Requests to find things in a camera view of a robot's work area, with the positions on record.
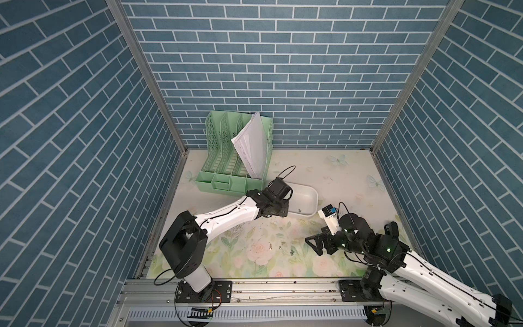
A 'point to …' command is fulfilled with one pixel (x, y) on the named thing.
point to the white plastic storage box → (304, 201)
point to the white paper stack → (252, 144)
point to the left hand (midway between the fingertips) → (289, 210)
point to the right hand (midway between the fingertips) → (315, 236)
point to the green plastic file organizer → (224, 171)
